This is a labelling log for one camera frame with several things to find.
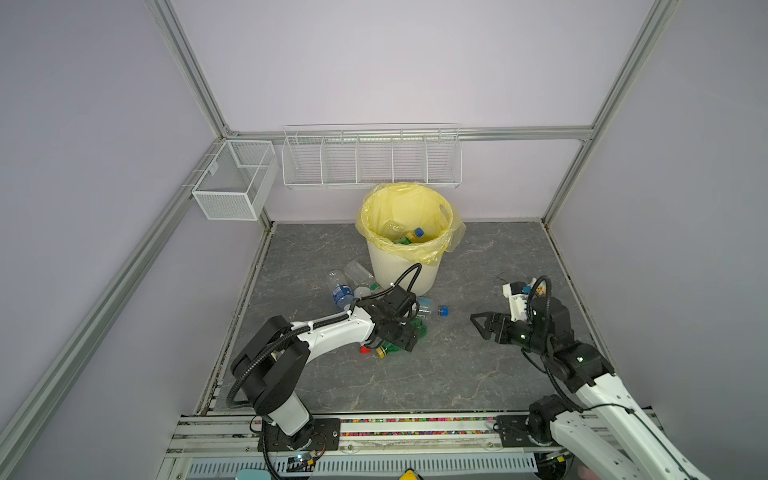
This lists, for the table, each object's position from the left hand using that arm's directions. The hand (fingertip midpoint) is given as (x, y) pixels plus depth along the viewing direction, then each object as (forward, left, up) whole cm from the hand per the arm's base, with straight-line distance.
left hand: (405, 339), depth 86 cm
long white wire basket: (+53, +11, +26) cm, 60 cm away
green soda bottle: (+28, -2, +11) cm, 30 cm away
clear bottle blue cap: (+8, -13, -1) cm, 16 cm away
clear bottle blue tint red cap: (+11, -8, -3) cm, 14 cm away
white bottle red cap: (-9, +10, +27) cm, 30 cm away
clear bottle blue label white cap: (+16, +18, +2) cm, 24 cm away
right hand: (-1, -20, +13) cm, 24 cm away
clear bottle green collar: (+24, +13, -1) cm, 27 cm away
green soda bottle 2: (-2, +5, 0) cm, 5 cm away
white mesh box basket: (+52, +54, +19) cm, 77 cm away
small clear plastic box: (+30, -4, +11) cm, 32 cm away
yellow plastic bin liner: (+37, -6, +18) cm, 41 cm away
